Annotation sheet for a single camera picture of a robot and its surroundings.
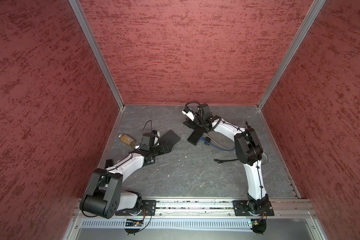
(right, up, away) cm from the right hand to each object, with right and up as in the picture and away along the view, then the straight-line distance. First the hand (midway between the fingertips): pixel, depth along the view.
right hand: (185, 122), depth 99 cm
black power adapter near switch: (+15, -12, -1) cm, 19 cm away
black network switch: (+8, -9, +2) cm, 12 cm away
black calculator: (-16, -16, -34) cm, 41 cm away
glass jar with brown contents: (-38, -11, -4) cm, 40 cm away
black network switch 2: (-11, -10, +4) cm, 15 cm away
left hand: (-12, -17, -9) cm, 22 cm away
